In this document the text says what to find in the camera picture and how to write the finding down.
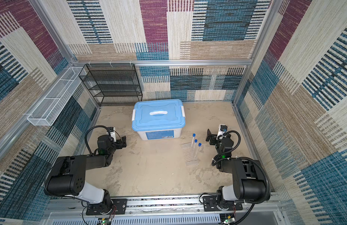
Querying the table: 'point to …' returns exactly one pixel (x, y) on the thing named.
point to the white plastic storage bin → (160, 134)
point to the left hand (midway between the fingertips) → (118, 135)
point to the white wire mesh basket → (48, 110)
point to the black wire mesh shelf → (113, 84)
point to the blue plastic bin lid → (158, 115)
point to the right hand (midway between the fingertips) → (215, 131)
